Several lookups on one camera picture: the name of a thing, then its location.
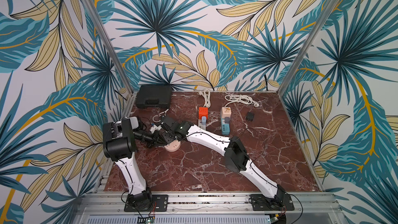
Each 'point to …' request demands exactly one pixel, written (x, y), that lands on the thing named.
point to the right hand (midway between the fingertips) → (167, 133)
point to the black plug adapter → (250, 116)
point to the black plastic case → (153, 96)
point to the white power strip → (200, 125)
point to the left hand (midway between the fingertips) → (165, 144)
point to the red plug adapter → (203, 111)
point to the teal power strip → (225, 127)
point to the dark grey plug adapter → (227, 120)
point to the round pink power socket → (173, 146)
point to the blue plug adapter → (203, 120)
